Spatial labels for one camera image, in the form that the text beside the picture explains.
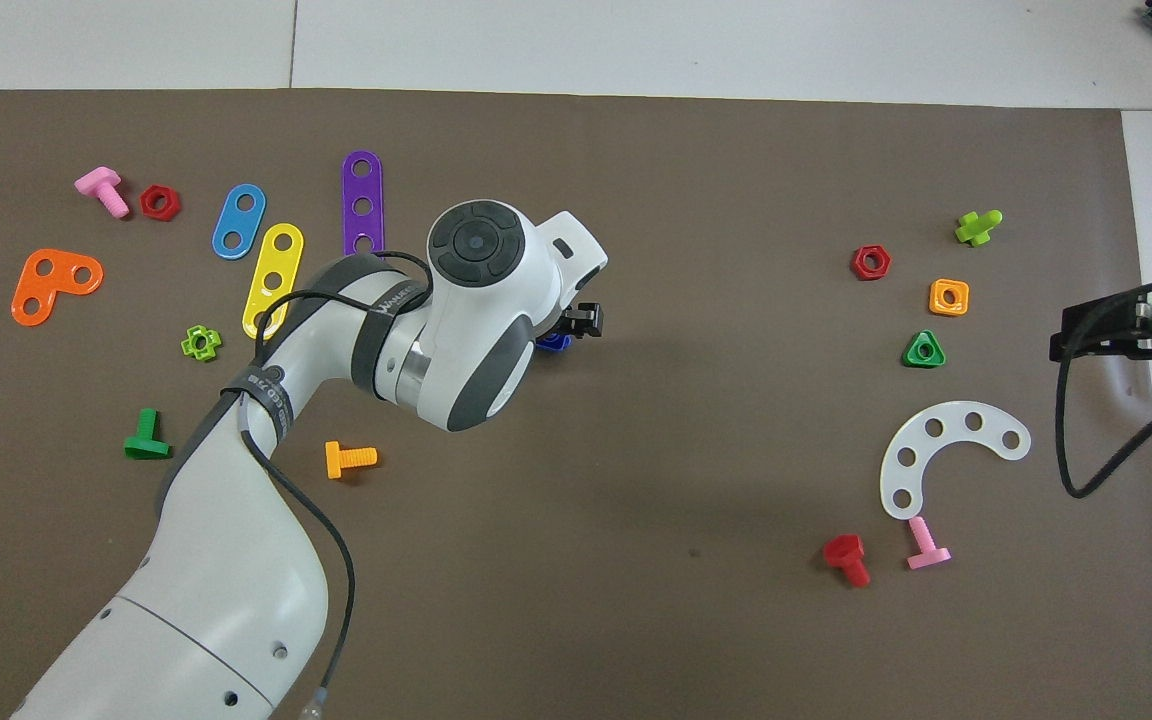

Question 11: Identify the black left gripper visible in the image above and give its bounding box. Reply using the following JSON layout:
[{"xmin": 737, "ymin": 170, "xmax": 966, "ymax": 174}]
[{"xmin": 540, "ymin": 301, "xmax": 605, "ymax": 342}]

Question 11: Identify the lime cross head toy screw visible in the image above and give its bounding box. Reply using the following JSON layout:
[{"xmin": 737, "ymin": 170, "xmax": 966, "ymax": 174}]
[{"xmin": 955, "ymin": 209, "xmax": 1004, "ymax": 247}]

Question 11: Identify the green triangle toy nut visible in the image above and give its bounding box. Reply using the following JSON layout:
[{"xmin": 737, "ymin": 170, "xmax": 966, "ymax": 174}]
[{"xmin": 901, "ymin": 330, "xmax": 947, "ymax": 369}]

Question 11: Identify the pink toy screw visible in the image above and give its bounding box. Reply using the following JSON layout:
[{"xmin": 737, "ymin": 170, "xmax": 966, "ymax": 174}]
[
  {"xmin": 75, "ymin": 167, "xmax": 130, "ymax": 219},
  {"xmin": 906, "ymin": 516, "xmax": 952, "ymax": 571}
]

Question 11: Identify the orange toy screw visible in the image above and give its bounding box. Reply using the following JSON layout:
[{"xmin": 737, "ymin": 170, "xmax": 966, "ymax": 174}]
[{"xmin": 325, "ymin": 441, "xmax": 378, "ymax": 480}]

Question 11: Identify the red hexagon head toy screw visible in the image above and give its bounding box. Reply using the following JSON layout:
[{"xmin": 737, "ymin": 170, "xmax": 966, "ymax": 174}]
[{"xmin": 823, "ymin": 534, "xmax": 871, "ymax": 588}]

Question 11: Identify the green toy screw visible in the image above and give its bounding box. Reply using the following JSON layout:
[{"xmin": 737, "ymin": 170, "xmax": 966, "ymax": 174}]
[{"xmin": 124, "ymin": 408, "xmax": 173, "ymax": 461}]

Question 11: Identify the white curved five-hole plate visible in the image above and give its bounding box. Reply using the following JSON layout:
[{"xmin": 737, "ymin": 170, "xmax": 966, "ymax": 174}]
[{"xmin": 880, "ymin": 401, "xmax": 1032, "ymax": 521}]

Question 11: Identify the brown table mat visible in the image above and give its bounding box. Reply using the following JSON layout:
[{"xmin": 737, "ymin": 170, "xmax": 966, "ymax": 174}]
[{"xmin": 0, "ymin": 88, "xmax": 1152, "ymax": 720}]

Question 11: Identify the purple four-hole toy strip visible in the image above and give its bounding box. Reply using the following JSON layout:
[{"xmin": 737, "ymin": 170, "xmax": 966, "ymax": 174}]
[{"xmin": 342, "ymin": 150, "xmax": 384, "ymax": 257}]

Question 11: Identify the yellow three-hole toy strip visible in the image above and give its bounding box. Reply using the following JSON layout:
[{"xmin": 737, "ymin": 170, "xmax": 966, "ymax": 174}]
[{"xmin": 242, "ymin": 223, "xmax": 305, "ymax": 341}]

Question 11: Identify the blue two-hole toy strip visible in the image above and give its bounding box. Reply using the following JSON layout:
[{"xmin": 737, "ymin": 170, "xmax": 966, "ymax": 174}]
[{"xmin": 212, "ymin": 184, "xmax": 267, "ymax": 260}]

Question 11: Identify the orange heart-shaped toy plate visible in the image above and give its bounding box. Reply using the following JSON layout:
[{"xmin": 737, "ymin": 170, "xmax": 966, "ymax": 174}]
[{"xmin": 11, "ymin": 248, "xmax": 105, "ymax": 328}]

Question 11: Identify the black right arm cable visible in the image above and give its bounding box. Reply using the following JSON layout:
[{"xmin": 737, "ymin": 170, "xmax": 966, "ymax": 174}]
[{"xmin": 1055, "ymin": 279, "xmax": 1152, "ymax": 499}]

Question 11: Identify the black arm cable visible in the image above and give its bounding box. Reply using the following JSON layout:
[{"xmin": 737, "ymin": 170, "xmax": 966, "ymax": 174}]
[
  {"xmin": 239, "ymin": 250, "xmax": 435, "ymax": 720},
  {"xmin": 1055, "ymin": 279, "xmax": 1152, "ymax": 499}
]

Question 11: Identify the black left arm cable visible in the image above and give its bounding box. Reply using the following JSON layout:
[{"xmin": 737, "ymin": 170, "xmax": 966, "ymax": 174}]
[{"xmin": 239, "ymin": 250, "xmax": 435, "ymax": 720}]

